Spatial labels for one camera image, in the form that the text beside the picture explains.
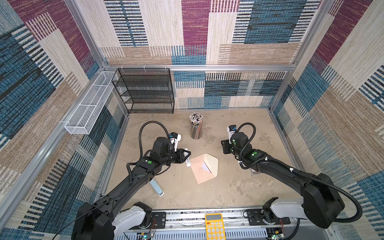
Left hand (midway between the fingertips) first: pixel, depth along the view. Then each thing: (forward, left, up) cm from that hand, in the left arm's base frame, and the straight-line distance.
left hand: (189, 151), depth 77 cm
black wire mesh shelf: (+50, +32, 0) cm, 59 cm away
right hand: (+8, -20, -5) cm, 22 cm away
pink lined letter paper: (-1, -9, -18) cm, 20 cm away
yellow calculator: (-30, -11, -17) cm, 37 cm away
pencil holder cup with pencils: (+20, -4, -7) cm, 21 cm away
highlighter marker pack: (-15, -26, +9) cm, 31 cm away
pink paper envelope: (-6, -6, -18) cm, 20 cm away
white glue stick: (-4, +1, -2) cm, 5 cm away
